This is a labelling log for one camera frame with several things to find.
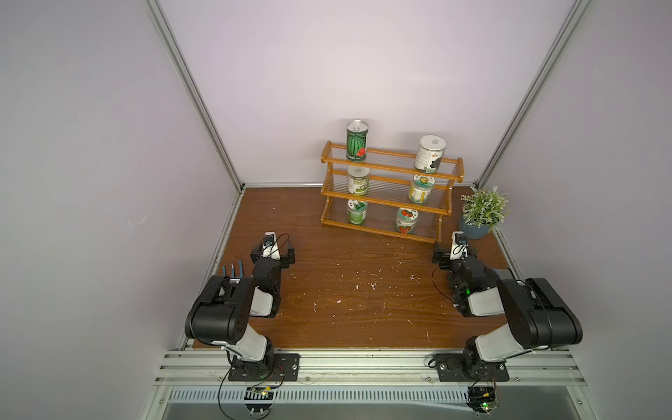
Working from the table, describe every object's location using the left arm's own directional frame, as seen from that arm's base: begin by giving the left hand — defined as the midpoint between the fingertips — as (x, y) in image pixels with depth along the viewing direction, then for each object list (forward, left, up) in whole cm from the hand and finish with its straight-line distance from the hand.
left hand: (277, 239), depth 90 cm
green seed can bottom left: (+15, -28, -2) cm, 32 cm away
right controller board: (-44, -62, -11) cm, 76 cm away
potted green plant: (+8, -72, +6) cm, 73 cm away
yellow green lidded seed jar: (+14, -51, +11) cm, 54 cm away
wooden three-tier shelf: (+20, -39, +3) cm, 44 cm away
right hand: (+1, -62, +1) cm, 62 cm away
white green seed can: (+18, -28, +13) cm, 36 cm away
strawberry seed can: (+10, -47, -1) cm, 48 cm away
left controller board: (-44, 0, -14) cm, 47 cm away
